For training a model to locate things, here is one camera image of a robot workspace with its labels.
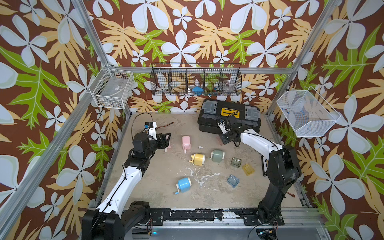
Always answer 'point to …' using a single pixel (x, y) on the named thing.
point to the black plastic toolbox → (211, 111)
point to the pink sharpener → (186, 143)
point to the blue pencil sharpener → (183, 185)
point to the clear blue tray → (233, 181)
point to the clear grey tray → (236, 162)
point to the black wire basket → (196, 79)
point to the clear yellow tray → (248, 169)
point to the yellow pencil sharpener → (198, 159)
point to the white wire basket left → (111, 87)
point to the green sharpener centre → (217, 155)
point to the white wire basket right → (309, 114)
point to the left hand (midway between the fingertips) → (166, 132)
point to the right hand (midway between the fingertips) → (224, 135)
